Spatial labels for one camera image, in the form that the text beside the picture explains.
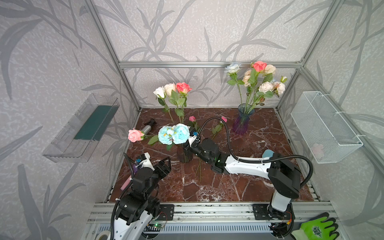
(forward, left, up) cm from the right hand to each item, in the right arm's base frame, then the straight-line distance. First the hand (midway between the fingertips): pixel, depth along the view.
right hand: (180, 131), depth 73 cm
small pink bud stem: (+24, -4, -24) cm, 34 cm away
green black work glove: (-38, -64, -25) cm, 78 cm away
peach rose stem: (+30, -37, +8) cm, 49 cm away
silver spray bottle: (+17, +27, -22) cm, 39 cm away
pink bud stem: (+22, -23, -28) cm, 42 cm away
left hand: (-10, +5, -8) cm, 14 cm away
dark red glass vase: (-12, -3, -2) cm, 12 cm away
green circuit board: (-37, +11, -26) cm, 46 cm away
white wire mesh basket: (-8, -65, +7) cm, 65 cm away
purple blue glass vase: (+19, -37, -18) cm, 45 cm away
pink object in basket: (-7, -68, -6) cm, 69 cm away
